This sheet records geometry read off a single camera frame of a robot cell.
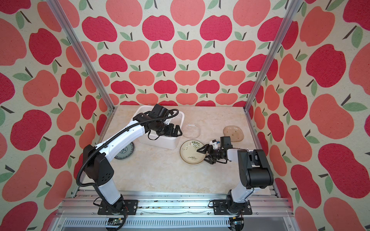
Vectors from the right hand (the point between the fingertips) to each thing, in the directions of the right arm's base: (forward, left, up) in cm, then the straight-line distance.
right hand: (202, 154), depth 91 cm
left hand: (+3, +15, +17) cm, 23 cm away
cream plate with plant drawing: (0, +9, -1) cm, 9 cm away
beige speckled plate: (+23, -24, -3) cm, 33 cm away
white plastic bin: (+23, +43, +14) cm, 51 cm away
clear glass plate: (+21, +9, -4) cm, 23 cm away
